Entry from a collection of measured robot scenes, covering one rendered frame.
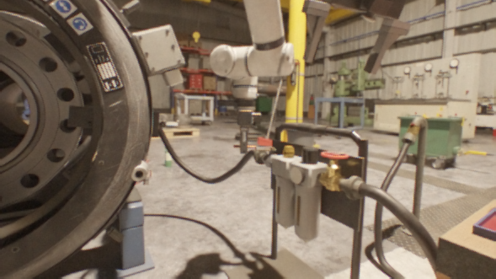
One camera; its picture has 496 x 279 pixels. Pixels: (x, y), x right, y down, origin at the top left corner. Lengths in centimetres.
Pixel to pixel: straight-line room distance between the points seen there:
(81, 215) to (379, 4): 69
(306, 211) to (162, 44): 60
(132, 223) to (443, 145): 293
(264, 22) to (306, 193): 48
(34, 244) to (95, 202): 13
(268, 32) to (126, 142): 43
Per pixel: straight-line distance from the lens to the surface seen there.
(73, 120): 73
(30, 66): 75
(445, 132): 319
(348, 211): 76
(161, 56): 66
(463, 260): 41
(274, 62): 67
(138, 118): 62
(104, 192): 64
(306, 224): 78
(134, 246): 109
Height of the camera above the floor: 63
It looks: 4 degrees down
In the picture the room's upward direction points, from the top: 1 degrees clockwise
